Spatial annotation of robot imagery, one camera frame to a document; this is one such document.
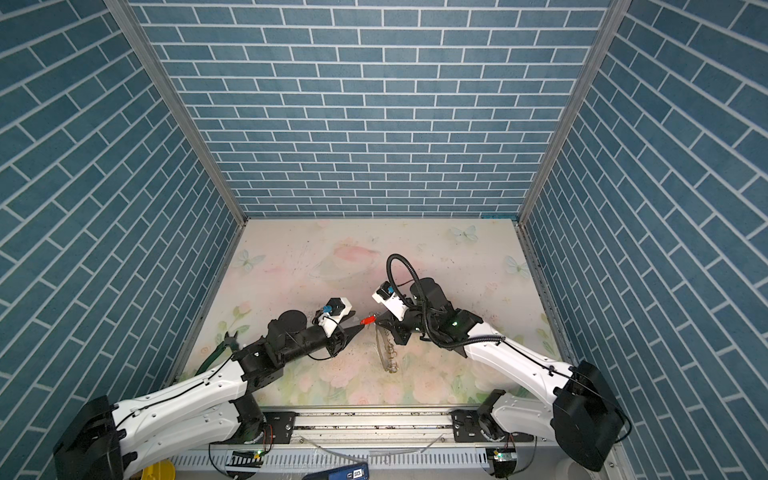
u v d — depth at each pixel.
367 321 0.77
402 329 0.68
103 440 0.39
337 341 0.66
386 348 0.87
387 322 0.70
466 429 0.73
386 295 0.66
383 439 0.74
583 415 0.40
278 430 0.73
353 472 0.65
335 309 0.63
